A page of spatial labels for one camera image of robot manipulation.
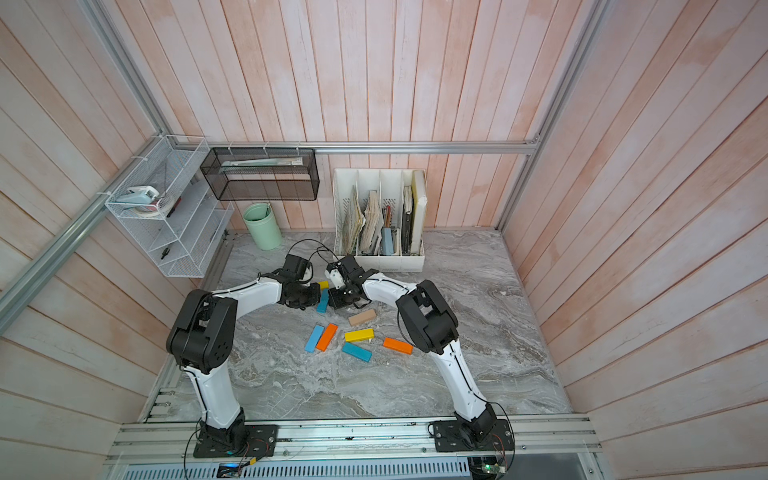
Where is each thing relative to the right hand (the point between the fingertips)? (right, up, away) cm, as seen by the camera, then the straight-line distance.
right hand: (331, 301), depth 100 cm
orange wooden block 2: (+22, -12, -10) cm, 28 cm away
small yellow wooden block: (-1, +6, -5) cm, 8 cm away
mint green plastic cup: (-25, +27, +6) cm, 37 cm away
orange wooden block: (+1, -10, -10) cm, 14 cm away
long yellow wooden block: (+10, -10, -8) cm, 16 cm away
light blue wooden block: (-4, -10, -10) cm, 14 cm away
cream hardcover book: (+30, +34, -7) cm, 45 cm away
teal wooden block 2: (+10, -14, -12) cm, 21 cm away
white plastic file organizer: (+17, +29, -2) cm, 33 cm away
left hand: (-3, 0, -1) cm, 4 cm away
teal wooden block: (-2, 0, -3) cm, 3 cm away
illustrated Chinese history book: (+8, +26, -5) cm, 28 cm away
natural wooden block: (+11, -4, -5) cm, 13 cm away
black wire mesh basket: (-25, +45, +4) cm, 52 cm away
